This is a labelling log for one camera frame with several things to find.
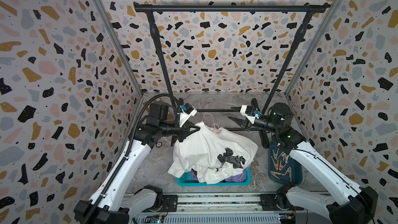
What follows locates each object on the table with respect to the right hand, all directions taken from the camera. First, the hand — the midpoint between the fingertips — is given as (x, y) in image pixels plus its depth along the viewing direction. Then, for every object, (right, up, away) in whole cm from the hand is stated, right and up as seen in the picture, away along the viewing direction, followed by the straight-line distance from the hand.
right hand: (232, 112), depth 65 cm
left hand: (-14, -7, +2) cm, 16 cm away
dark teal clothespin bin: (+31, -31, +19) cm, 48 cm away
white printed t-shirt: (-9, -18, +4) cm, 21 cm away
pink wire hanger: (-7, -9, +16) cm, 20 cm away
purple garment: (+4, -32, +9) cm, 33 cm away
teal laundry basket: (-22, -36, +15) cm, 45 cm away
